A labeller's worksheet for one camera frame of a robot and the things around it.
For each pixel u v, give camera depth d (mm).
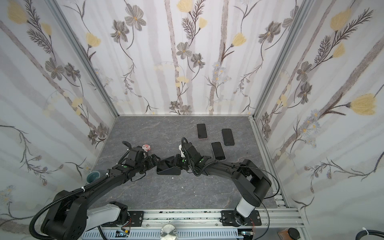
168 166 881
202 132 1120
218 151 992
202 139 1080
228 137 1086
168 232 583
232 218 732
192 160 663
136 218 740
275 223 744
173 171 839
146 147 985
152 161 793
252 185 453
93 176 823
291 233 628
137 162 694
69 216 404
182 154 695
